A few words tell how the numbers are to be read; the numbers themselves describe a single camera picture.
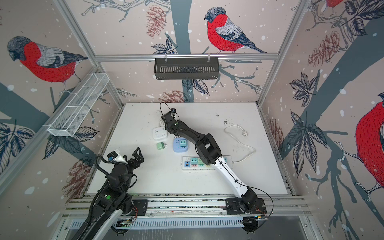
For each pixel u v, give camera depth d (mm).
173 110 956
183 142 901
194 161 830
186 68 1047
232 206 731
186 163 862
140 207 731
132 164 703
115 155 674
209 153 661
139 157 725
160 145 949
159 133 1008
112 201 569
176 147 925
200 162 713
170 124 842
